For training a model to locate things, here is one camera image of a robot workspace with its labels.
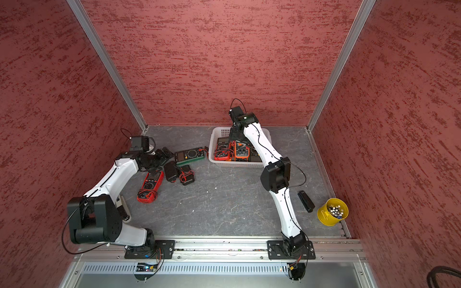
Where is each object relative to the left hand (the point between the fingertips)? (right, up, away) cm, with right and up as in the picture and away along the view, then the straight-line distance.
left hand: (169, 163), depth 87 cm
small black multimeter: (+8, -7, +5) cm, 11 cm away
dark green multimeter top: (+4, +2, +15) cm, 16 cm away
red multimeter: (+27, +6, +9) cm, 29 cm away
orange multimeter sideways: (+37, +7, +2) cm, 37 cm away
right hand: (+36, +11, +6) cm, 39 cm away
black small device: (-2, -4, +7) cm, 9 cm away
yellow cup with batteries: (+72, -17, -18) cm, 76 cm away
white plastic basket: (+26, +17, +22) cm, 38 cm away
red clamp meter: (-9, -13, -2) cm, 16 cm away
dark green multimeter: (+45, +2, +15) cm, 47 cm away
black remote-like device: (+68, -19, -2) cm, 70 cm away
